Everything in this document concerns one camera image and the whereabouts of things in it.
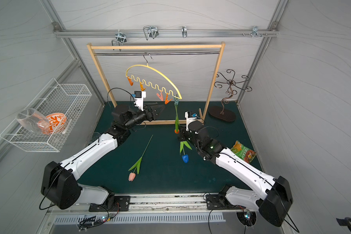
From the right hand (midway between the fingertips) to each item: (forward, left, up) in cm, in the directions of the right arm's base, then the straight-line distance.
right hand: (179, 125), depth 75 cm
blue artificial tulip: (-14, -3, -6) cm, 16 cm away
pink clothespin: (+15, +11, +6) cm, 20 cm away
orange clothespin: (+12, +8, +7) cm, 16 cm away
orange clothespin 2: (+23, +24, +6) cm, 34 cm away
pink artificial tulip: (-20, +26, -22) cm, 40 cm away
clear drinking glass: (+4, +57, -20) cm, 61 cm away
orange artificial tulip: (+8, +2, -15) cm, 17 cm away
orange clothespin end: (+28, +32, +6) cm, 43 cm away
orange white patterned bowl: (-7, +58, +9) cm, 59 cm away
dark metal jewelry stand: (+30, -29, -24) cm, 49 cm away
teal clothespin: (+12, +2, +6) cm, 13 cm away
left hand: (+4, +9, +10) cm, 14 cm away
